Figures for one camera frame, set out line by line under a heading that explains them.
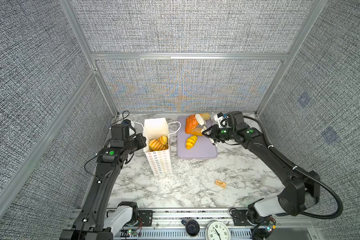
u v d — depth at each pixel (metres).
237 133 0.60
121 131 0.52
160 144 0.88
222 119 0.73
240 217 0.73
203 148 1.00
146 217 0.73
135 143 0.64
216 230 0.67
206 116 0.84
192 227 0.70
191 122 0.84
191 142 0.98
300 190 0.40
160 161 0.76
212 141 0.72
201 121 0.82
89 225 0.37
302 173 0.42
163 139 0.89
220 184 0.84
